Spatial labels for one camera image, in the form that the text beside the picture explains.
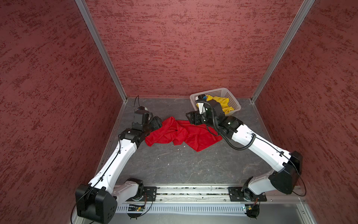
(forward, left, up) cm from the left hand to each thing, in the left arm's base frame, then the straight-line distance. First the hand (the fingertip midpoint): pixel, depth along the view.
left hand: (157, 124), depth 80 cm
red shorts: (+2, -26, -17) cm, 32 cm away
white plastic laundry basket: (+41, -50, -11) cm, 65 cm away
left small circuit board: (-39, +9, -22) cm, 46 cm away
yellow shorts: (+30, -48, -13) cm, 58 cm away
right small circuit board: (-38, -51, -20) cm, 67 cm away
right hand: (0, -19, +8) cm, 20 cm away
